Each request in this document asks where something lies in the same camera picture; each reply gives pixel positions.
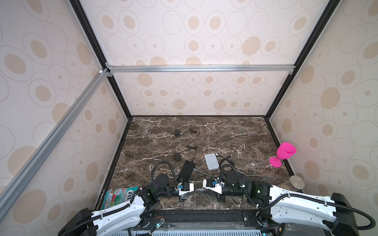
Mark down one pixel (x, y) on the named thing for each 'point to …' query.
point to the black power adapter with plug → (177, 157)
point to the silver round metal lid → (297, 182)
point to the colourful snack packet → (114, 196)
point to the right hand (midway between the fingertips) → (204, 187)
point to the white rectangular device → (212, 161)
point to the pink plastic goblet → (285, 151)
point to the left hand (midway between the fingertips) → (201, 190)
